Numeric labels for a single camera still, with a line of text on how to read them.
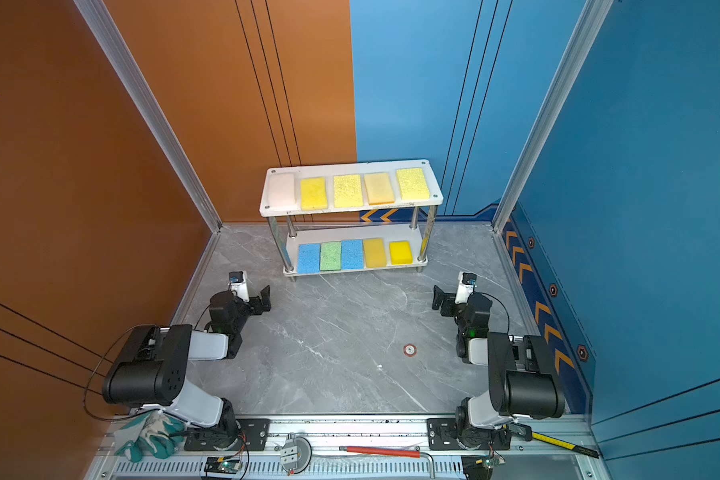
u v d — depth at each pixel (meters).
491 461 0.70
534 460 0.73
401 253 1.02
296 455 0.64
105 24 0.71
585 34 0.73
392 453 0.71
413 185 0.81
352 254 1.00
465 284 0.79
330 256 1.00
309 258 1.00
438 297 0.85
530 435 0.72
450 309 0.83
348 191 0.79
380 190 0.80
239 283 0.81
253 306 0.84
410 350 0.87
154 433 0.73
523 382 0.44
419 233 1.11
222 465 0.71
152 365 0.46
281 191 0.79
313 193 0.79
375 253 1.01
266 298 0.87
